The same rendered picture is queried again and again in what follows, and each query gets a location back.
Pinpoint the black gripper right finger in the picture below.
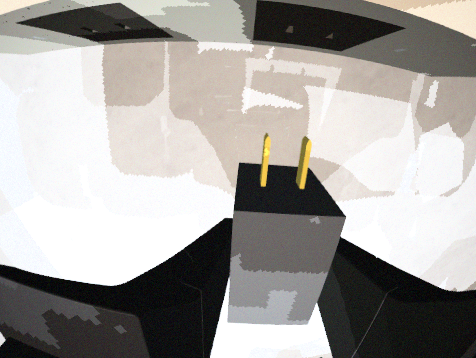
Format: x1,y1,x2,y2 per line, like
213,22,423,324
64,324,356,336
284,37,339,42
316,236,476,358

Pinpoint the grey two-prong charger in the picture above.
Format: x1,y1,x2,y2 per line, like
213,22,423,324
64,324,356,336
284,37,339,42
227,134,347,325

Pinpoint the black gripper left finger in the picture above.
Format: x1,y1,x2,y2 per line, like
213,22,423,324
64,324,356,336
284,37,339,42
0,218,233,358

